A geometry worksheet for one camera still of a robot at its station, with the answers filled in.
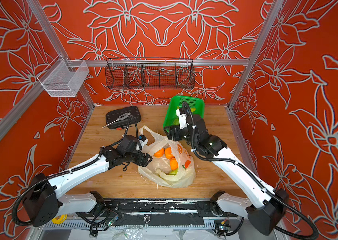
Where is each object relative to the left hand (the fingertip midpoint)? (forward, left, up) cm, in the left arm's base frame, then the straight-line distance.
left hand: (147, 155), depth 81 cm
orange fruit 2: (+6, -11, -8) cm, 15 cm away
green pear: (-7, -15, -5) cm, 17 cm away
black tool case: (+32, +31, -4) cm, 44 cm away
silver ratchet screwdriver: (+28, +24, -3) cm, 37 cm away
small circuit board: (-29, -39, -11) cm, 49 cm away
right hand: (+6, -11, +19) cm, 23 cm away
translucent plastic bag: (-6, -6, -7) cm, 11 cm away
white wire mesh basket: (+39, +57, +22) cm, 72 cm away
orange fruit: (-2, -15, -5) cm, 16 cm away
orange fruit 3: (+4, -6, -5) cm, 9 cm away
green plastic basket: (+48, -31, -6) cm, 57 cm away
